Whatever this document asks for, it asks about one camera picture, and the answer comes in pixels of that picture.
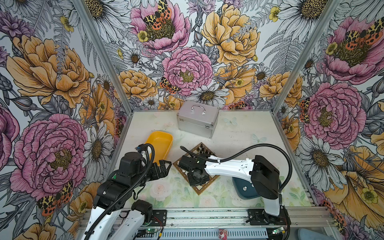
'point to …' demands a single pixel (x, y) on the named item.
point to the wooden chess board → (201, 148)
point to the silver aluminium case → (197, 119)
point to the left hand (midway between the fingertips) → (162, 171)
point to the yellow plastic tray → (161, 142)
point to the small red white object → (223, 233)
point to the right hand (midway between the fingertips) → (197, 187)
